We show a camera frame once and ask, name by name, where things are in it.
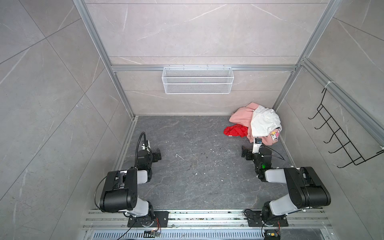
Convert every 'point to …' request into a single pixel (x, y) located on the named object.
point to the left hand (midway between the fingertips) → (149, 146)
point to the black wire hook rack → (339, 134)
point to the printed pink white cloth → (275, 135)
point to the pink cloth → (243, 115)
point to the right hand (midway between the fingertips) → (249, 144)
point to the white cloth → (264, 120)
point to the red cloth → (236, 130)
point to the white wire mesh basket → (197, 80)
